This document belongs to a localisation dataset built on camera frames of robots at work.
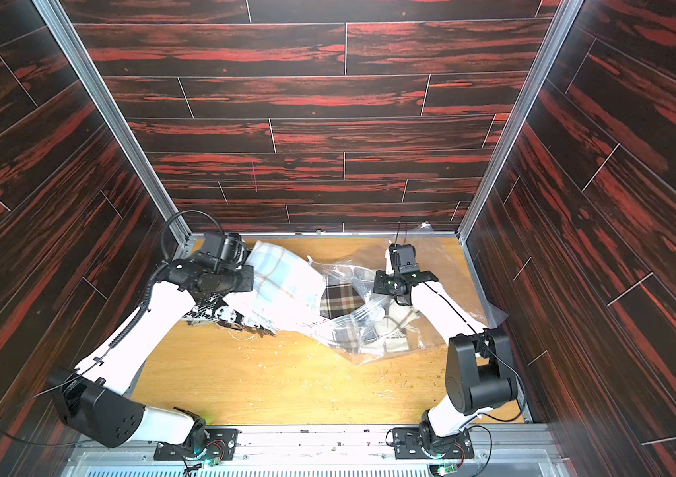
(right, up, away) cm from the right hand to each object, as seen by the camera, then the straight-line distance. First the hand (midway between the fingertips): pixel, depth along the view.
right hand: (388, 280), depth 92 cm
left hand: (-39, +1, -12) cm, 41 cm away
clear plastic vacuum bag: (-7, -13, -7) cm, 16 cm away
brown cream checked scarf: (-15, -8, +5) cm, 18 cm away
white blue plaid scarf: (-31, -3, -5) cm, 31 cm away
